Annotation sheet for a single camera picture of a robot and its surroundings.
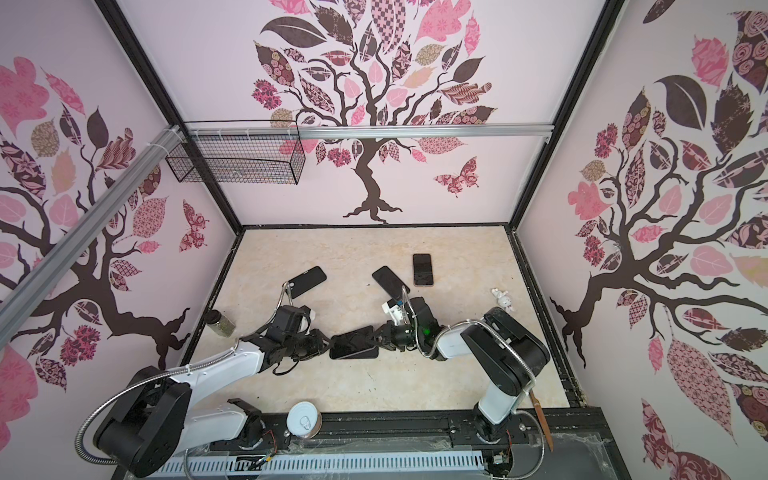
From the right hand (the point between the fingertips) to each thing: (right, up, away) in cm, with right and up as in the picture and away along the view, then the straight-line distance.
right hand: (367, 339), depth 83 cm
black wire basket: (-43, +58, +11) cm, 73 cm away
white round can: (-14, -16, -12) cm, 25 cm away
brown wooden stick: (+46, -19, -9) cm, 51 cm away
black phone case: (-24, +15, +21) cm, 35 cm away
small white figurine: (+44, +9, +12) cm, 47 cm away
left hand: (-11, -4, +3) cm, 12 cm away
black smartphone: (+6, +14, +22) cm, 27 cm away
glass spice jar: (-43, +4, +2) cm, 43 cm away
